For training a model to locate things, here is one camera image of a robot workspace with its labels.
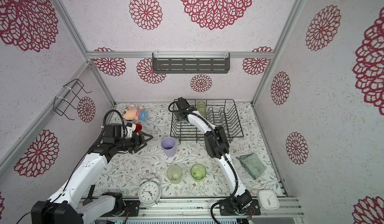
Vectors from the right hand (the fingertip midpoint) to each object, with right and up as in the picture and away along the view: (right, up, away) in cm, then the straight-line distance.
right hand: (185, 111), depth 105 cm
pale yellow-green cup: (-5, -36, -21) cm, 42 cm away
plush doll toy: (-37, -2, -1) cm, 37 cm away
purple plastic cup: (-9, -21, -17) cm, 28 cm away
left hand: (-17, -17, -27) cm, 37 cm away
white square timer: (+43, -46, -31) cm, 70 cm away
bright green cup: (+8, -36, -20) cm, 42 cm away
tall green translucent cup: (+11, +2, -7) cm, 14 cm away
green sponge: (+40, -32, -20) cm, 55 cm away
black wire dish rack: (+26, -1, +3) cm, 26 cm away
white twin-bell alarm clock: (-17, -42, -30) cm, 54 cm away
